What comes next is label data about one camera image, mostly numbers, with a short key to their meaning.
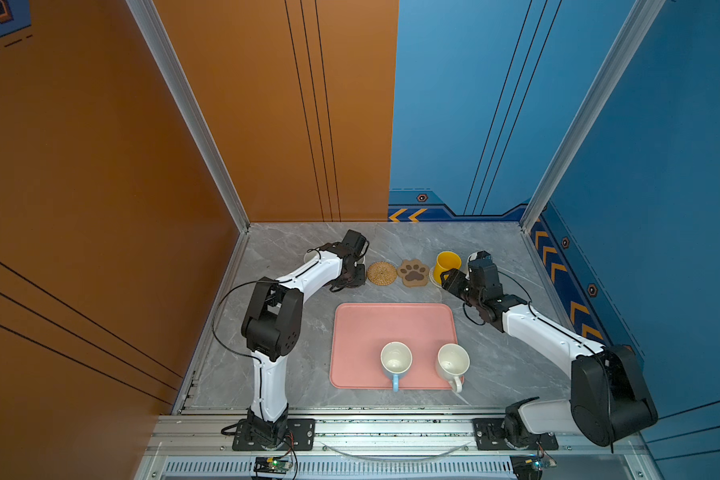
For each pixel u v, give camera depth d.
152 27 0.71
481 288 0.67
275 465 0.71
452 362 0.83
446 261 0.99
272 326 0.52
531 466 0.70
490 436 0.72
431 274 1.05
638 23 0.71
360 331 0.90
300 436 0.74
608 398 0.42
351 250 0.77
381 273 1.05
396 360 0.85
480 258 0.80
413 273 1.05
